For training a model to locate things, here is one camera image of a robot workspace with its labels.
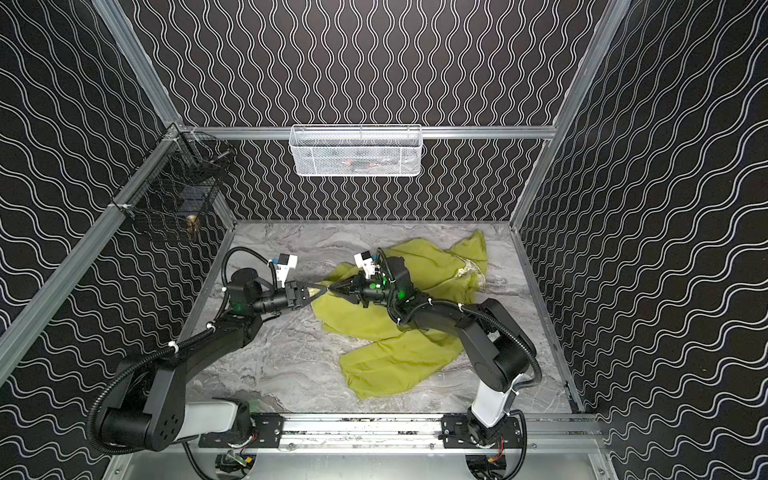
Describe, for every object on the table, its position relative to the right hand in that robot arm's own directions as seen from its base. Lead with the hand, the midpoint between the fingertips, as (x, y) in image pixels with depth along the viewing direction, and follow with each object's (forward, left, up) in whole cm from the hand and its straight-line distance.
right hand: (330, 291), depth 78 cm
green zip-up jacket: (-10, -13, -19) cm, 26 cm away
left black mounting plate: (-29, +15, -20) cm, 38 cm away
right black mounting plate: (-28, -34, -20) cm, 49 cm away
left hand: (-2, -1, +2) cm, 3 cm away
